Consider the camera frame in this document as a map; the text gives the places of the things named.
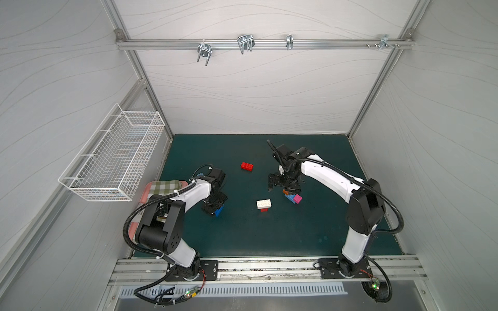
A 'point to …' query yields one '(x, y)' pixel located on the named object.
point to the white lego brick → (264, 204)
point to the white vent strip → (158, 291)
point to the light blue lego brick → (290, 197)
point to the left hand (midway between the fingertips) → (222, 206)
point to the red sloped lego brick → (247, 166)
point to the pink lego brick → (297, 199)
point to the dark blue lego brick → (217, 211)
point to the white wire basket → (104, 168)
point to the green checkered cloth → (164, 187)
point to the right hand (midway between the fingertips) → (277, 189)
